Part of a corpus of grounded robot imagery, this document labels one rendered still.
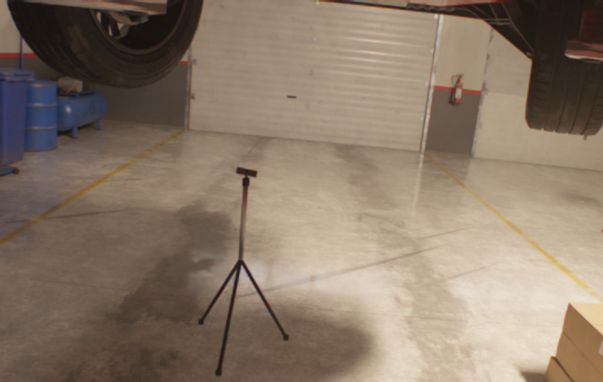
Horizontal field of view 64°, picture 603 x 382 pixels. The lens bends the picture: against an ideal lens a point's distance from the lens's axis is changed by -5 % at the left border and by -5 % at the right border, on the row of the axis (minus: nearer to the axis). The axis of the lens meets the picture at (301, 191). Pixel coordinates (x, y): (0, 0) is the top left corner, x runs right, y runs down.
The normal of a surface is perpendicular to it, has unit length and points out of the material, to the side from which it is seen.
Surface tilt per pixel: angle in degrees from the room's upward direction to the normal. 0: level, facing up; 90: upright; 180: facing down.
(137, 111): 90
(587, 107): 137
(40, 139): 90
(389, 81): 90
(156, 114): 90
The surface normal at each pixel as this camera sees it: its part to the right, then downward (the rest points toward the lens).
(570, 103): -0.33, 0.84
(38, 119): 0.63, 0.25
